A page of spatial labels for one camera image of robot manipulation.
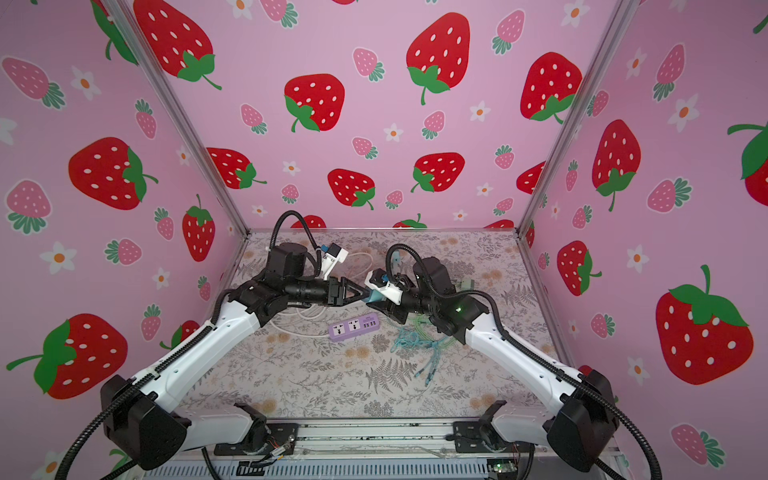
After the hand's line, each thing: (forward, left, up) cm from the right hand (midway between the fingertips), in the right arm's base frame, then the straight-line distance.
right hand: (371, 292), depth 72 cm
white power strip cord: (-1, +15, -10) cm, 18 cm away
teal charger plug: (-2, -1, +1) cm, 2 cm away
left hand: (-2, +1, +2) cm, 3 cm away
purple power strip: (+1, +8, -23) cm, 24 cm away
